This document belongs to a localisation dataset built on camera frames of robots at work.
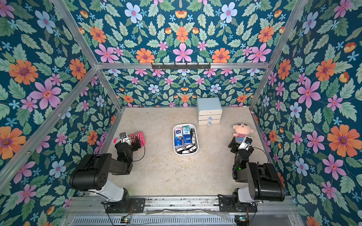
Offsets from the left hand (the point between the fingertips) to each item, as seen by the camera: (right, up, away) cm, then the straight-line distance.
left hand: (129, 138), depth 92 cm
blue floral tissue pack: (+32, -2, +1) cm, 33 cm away
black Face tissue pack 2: (+43, -2, 0) cm, 43 cm away
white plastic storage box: (+43, -7, -4) cm, 44 cm away
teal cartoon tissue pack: (+38, +5, +6) cm, 38 cm away
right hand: (+73, 0, -5) cm, 74 cm away
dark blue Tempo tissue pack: (+39, 0, +1) cm, 39 cm away
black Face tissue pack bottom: (+38, -8, -5) cm, 39 cm away
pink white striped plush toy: (+5, +2, +1) cm, 5 cm away
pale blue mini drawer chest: (+54, +19, +6) cm, 58 cm away
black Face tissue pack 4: (+34, -6, -4) cm, 35 cm away
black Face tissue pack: (+42, +3, +6) cm, 43 cm away
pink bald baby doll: (+76, +5, +4) cm, 77 cm away
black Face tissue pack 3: (+39, -6, -4) cm, 40 cm away
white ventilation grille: (+22, -39, -22) cm, 50 cm away
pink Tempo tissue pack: (+32, +4, +5) cm, 33 cm away
